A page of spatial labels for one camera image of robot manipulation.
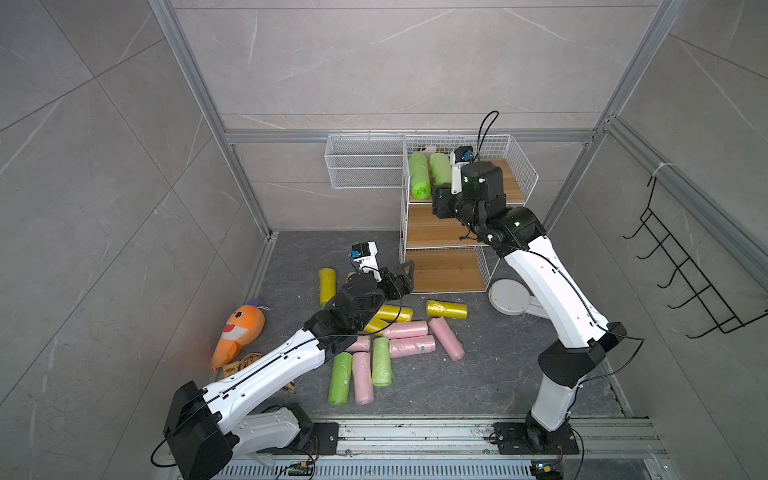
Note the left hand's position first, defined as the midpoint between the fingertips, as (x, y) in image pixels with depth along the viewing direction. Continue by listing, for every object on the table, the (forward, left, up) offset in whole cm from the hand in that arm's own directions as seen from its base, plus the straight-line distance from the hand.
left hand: (405, 262), depth 70 cm
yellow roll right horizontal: (+3, -11, -27) cm, 30 cm away
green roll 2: (-13, +6, -29) cm, 33 cm away
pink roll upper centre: (-4, -1, -27) cm, 28 cm away
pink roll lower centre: (-9, -2, -28) cm, 30 cm away
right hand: (+13, -10, +11) cm, 20 cm away
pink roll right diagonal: (-9, -14, -29) cm, 33 cm away
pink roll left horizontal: (-8, +12, -28) cm, 31 cm away
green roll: (-18, +18, -29) cm, 38 cm away
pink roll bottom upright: (-19, +12, -29) cm, 37 cm away
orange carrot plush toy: (-4, +46, -23) cm, 52 cm away
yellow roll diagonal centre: (-1, +7, -28) cm, 29 cm away
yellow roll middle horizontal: (+1, -1, -28) cm, 28 cm away
